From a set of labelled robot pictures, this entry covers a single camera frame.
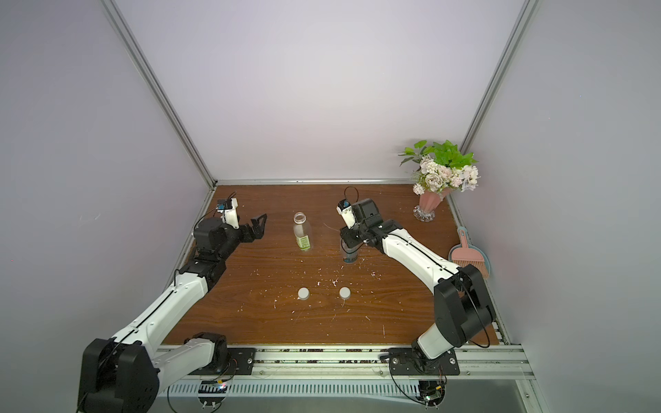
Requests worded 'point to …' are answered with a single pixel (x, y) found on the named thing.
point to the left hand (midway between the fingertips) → (255, 214)
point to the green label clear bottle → (303, 231)
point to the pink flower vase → (429, 201)
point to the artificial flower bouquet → (441, 167)
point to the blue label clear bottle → (349, 254)
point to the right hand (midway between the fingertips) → (348, 225)
